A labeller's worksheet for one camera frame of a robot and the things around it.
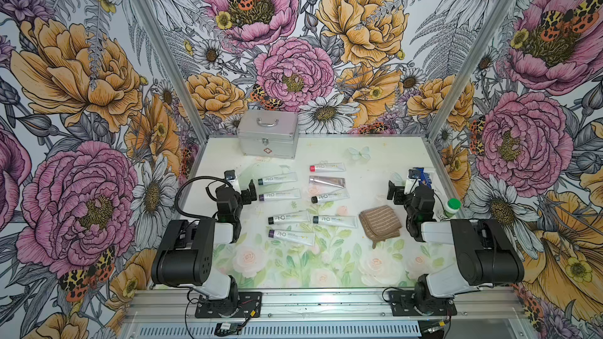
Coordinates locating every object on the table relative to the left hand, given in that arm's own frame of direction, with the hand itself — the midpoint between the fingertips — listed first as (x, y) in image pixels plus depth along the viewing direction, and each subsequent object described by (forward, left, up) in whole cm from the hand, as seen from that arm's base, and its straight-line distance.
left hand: (241, 187), depth 94 cm
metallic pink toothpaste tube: (+7, -38, -7) cm, 39 cm away
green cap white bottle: (-11, -79, +3) cm, 79 cm away
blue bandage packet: (+6, -77, -4) cm, 77 cm away
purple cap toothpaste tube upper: (0, -17, -6) cm, 18 cm away
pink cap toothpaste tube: (+14, -37, -6) cm, 40 cm away
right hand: (-1, -63, +1) cm, 63 cm away
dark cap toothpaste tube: (-9, -23, -7) cm, 26 cm away
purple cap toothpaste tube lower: (-18, -22, -5) cm, 29 cm away
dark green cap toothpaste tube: (+8, -14, -6) cm, 17 cm away
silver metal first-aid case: (+24, -10, +7) cm, 26 cm away
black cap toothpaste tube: (-1, -36, -6) cm, 36 cm away
